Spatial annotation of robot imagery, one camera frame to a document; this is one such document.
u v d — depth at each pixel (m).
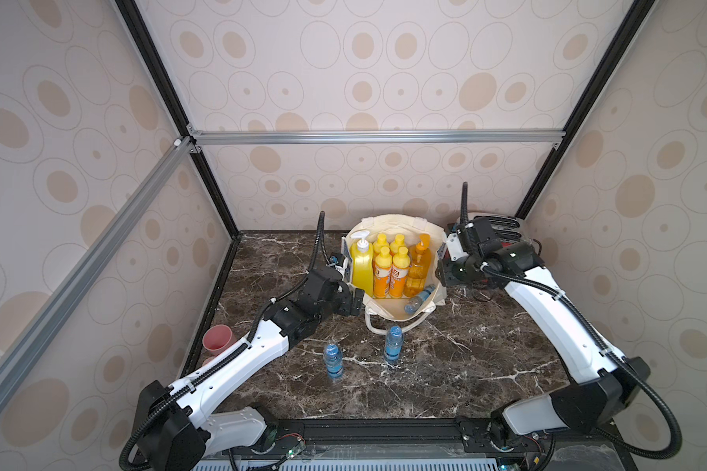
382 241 0.88
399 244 0.88
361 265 0.86
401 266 0.86
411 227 0.86
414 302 0.88
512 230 0.99
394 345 0.76
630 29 0.70
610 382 0.39
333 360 0.74
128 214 0.66
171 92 0.81
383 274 0.89
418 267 0.88
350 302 0.68
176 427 0.37
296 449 0.71
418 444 0.73
